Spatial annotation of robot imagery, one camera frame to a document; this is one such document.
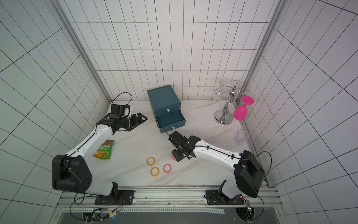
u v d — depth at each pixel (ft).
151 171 2.68
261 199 2.20
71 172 1.27
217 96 3.34
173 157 2.55
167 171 2.68
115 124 2.01
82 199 2.15
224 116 3.49
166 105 2.94
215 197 2.40
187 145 1.85
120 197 2.34
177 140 2.04
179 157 2.33
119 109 2.19
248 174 1.35
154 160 2.81
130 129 2.61
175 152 2.34
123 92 2.32
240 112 2.87
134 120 2.48
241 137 3.11
